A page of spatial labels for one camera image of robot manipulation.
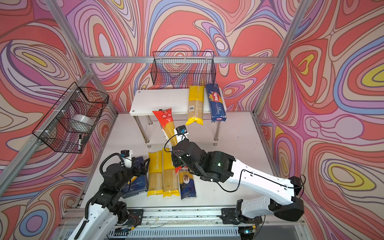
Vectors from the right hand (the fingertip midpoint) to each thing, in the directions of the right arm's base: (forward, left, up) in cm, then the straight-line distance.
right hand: (176, 150), depth 62 cm
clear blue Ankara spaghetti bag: (-6, -3, -29) cm, 29 cm away
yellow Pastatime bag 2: (0, +7, -29) cm, 30 cm away
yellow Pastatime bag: (-5, +14, -28) cm, 32 cm away
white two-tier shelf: (+29, +17, +3) cm, 34 cm away
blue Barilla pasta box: (-5, +23, -25) cm, 34 cm away
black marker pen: (+9, +48, -5) cm, 49 cm away
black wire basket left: (+15, +51, +3) cm, 53 cm away
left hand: (+6, +20, -17) cm, 27 cm away
